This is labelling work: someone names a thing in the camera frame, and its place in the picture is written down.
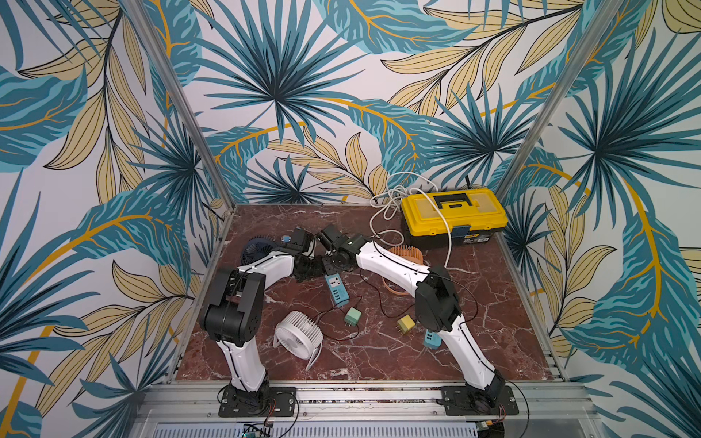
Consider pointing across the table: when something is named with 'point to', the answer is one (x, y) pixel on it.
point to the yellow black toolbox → (476, 215)
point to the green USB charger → (351, 317)
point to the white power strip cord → (390, 200)
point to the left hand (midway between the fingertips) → (320, 271)
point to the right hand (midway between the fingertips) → (330, 263)
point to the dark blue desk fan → (257, 246)
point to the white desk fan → (300, 336)
